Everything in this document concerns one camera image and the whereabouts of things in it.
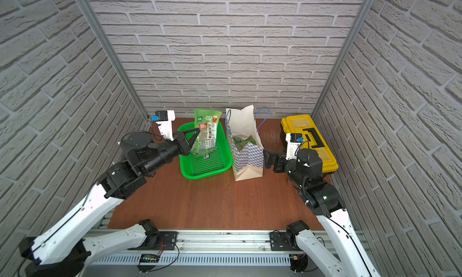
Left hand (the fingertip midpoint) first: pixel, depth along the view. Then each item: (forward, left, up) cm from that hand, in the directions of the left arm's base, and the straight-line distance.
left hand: (196, 123), depth 59 cm
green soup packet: (+4, -16, -17) cm, 24 cm away
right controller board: (-36, -39, -43) cm, 69 cm away
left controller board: (-35, +22, -47) cm, 63 cm away
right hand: (-3, -29, -12) cm, 32 cm away
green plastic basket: (+7, +7, -42) cm, 43 cm away
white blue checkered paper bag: (+24, -16, -25) cm, 38 cm away
